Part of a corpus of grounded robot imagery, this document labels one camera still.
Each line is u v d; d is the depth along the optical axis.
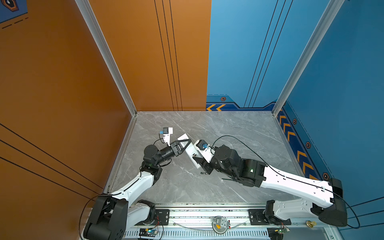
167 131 0.69
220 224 0.65
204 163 0.56
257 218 0.72
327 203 0.39
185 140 0.71
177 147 0.67
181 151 0.68
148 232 0.71
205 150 0.54
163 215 0.74
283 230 0.70
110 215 0.41
